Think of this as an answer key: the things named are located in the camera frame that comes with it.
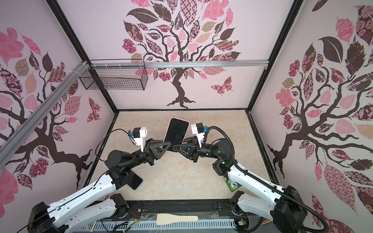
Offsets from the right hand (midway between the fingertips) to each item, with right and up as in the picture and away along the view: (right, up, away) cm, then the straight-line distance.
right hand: (175, 147), depth 55 cm
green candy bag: (+30, -26, +25) cm, 47 cm away
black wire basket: (-44, +42, +40) cm, 73 cm away
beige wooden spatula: (-8, -40, +17) cm, 44 cm away
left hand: (-1, 0, 0) cm, 1 cm away
